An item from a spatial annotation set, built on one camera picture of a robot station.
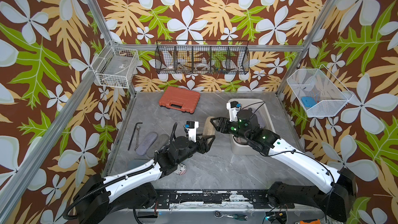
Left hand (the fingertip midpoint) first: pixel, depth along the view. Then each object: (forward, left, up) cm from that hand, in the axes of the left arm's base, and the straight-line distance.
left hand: (212, 134), depth 72 cm
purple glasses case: (+5, +37, -20) cm, 42 cm away
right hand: (+5, 0, +4) cm, 7 cm away
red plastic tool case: (+39, +20, -18) cm, 47 cm away
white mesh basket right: (+24, -59, +5) cm, 64 cm away
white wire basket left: (+37, +54, +11) cm, 66 cm away
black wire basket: (+52, +4, +8) cm, 53 cm away
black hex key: (+12, +49, -24) cm, 56 cm away
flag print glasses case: (-10, +15, -19) cm, 27 cm away
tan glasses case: (+1, +1, +3) cm, 4 cm away
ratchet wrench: (-30, -3, -23) cm, 38 cm away
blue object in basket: (+18, -52, +4) cm, 55 cm away
